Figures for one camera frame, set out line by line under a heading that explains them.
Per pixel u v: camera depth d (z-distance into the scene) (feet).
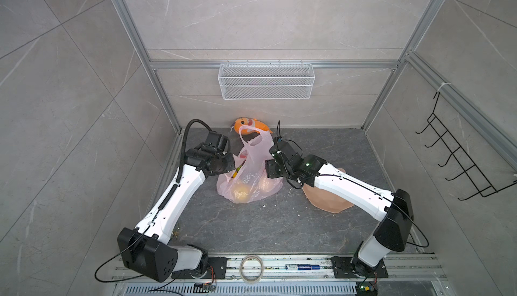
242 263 2.41
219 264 2.46
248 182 2.89
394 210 1.41
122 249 1.30
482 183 1.97
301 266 2.39
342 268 2.39
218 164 2.07
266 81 3.30
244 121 3.63
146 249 1.23
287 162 1.88
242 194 2.81
